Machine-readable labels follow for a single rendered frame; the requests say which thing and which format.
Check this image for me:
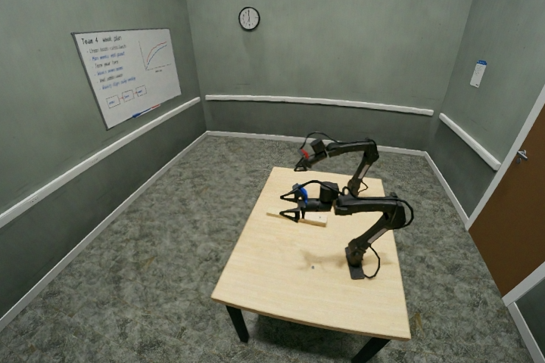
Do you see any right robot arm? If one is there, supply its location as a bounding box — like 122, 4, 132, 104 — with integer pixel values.
310, 138, 379, 196

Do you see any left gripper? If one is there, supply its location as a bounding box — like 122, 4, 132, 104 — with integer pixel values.
279, 188, 319, 223

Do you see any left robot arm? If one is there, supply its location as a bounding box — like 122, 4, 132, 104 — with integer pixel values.
316, 185, 406, 280

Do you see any light wooden beam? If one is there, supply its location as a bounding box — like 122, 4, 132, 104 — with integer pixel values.
266, 206, 326, 227

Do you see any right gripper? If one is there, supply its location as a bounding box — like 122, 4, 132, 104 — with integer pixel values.
294, 150, 319, 172

